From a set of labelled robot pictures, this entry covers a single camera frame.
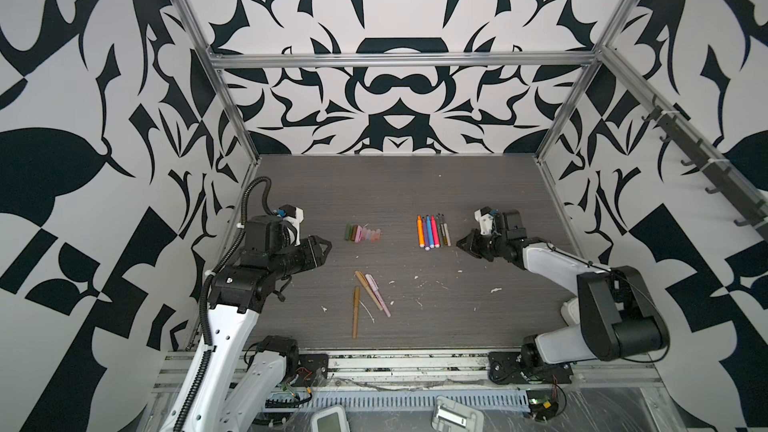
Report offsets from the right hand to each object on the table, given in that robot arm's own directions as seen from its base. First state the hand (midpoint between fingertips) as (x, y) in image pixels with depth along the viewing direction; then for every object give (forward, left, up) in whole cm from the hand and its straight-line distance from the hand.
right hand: (460, 240), depth 90 cm
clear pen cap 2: (+5, +28, -5) cm, 29 cm away
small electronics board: (-40, -14, -8) cm, 43 cm away
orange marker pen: (+6, +11, -6) cm, 14 cm away
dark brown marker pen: (+7, +4, -6) cm, 10 cm away
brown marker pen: (-19, +30, -5) cm, 36 cm away
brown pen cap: (+6, +33, -5) cm, 34 cm away
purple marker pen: (+4, +10, -5) cm, 11 cm away
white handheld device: (-42, +34, -1) cm, 54 cm away
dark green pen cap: (+6, +35, -5) cm, 36 cm away
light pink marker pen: (-15, +24, -5) cm, 29 cm away
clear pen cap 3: (+5, +29, -5) cm, 30 cm away
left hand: (-9, +36, +17) cm, 41 cm away
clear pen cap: (+5, +27, -5) cm, 28 cm away
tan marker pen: (-10, +29, -6) cm, 31 cm away
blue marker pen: (+4, +8, -5) cm, 10 cm away
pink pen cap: (+6, +31, -6) cm, 32 cm away
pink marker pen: (+7, +6, -5) cm, 11 cm away
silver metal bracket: (-42, +8, -4) cm, 43 cm away
